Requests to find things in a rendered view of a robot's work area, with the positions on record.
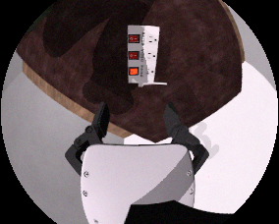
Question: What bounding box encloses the white power strip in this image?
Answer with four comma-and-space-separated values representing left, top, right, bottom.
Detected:
128, 26, 167, 86

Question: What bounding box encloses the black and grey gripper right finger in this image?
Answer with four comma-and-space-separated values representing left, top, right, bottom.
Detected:
163, 102, 209, 174

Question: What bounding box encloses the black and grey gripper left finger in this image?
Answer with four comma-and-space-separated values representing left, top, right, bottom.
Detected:
65, 101, 110, 175

